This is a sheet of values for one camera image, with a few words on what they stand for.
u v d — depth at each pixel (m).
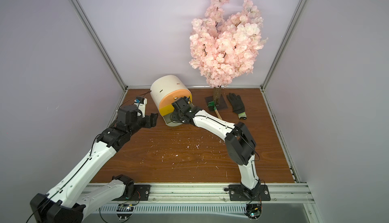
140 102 0.64
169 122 0.89
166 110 0.90
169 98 0.83
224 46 0.62
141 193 0.73
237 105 1.09
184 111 0.66
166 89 0.87
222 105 1.10
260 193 0.68
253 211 0.70
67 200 0.38
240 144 0.48
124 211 0.72
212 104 1.04
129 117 0.56
